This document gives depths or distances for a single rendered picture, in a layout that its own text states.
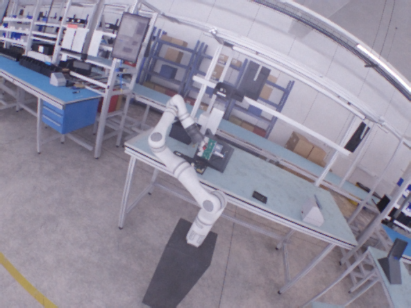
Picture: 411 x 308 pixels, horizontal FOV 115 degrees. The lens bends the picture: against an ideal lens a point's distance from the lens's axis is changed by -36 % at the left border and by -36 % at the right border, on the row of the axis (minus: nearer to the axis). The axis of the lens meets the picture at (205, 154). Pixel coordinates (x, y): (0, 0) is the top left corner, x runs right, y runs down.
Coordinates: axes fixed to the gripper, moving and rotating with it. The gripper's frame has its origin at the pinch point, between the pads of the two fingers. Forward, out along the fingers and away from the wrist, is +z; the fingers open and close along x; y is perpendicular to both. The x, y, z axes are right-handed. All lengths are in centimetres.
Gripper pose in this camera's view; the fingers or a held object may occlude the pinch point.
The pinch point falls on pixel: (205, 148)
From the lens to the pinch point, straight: 130.5
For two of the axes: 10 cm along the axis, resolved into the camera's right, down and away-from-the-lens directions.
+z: 5.2, 8.3, 2.1
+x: 8.3, -4.4, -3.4
